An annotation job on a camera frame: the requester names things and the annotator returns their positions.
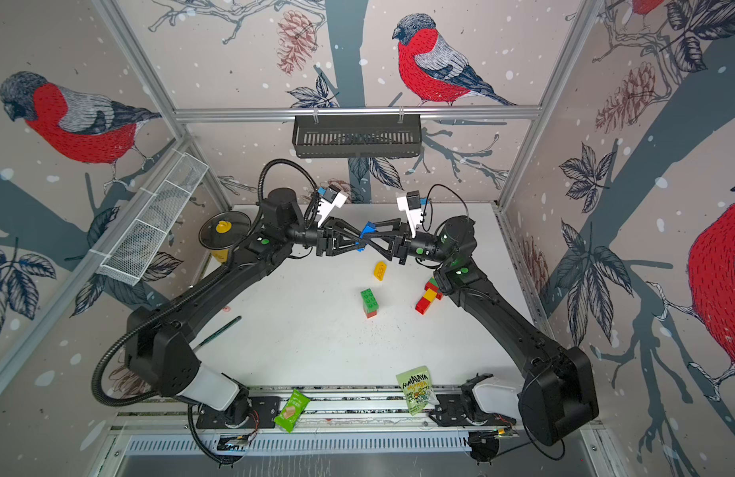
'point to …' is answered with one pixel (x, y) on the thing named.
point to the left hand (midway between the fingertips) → (366, 241)
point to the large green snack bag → (417, 386)
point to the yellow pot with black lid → (221, 231)
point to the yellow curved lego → (378, 269)
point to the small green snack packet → (290, 409)
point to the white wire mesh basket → (128, 253)
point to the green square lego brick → (370, 307)
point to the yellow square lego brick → (430, 294)
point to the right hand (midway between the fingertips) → (370, 233)
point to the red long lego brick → (429, 285)
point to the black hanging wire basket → (340, 136)
